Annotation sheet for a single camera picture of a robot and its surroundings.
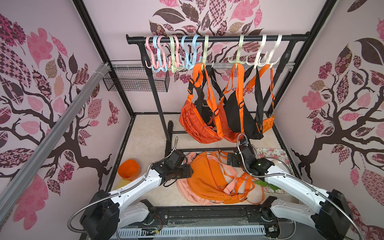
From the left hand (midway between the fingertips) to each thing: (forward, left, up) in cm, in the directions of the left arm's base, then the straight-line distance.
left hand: (189, 175), depth 81 cm
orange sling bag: (+19, -42, +23) cm, 51 cm away
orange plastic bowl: (+6, +37, -6) cm, 38 cm away
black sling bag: (+20, -35, +19) cm, 45 cm away
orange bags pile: (-2, -14, -5) cm, 15 cm away
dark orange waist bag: (+18, -2, +23) cm, 29 cm away
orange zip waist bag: (+24, -24, +9) cm, 35 cm away
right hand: (+9, -26, +5) cm, 28 cm away
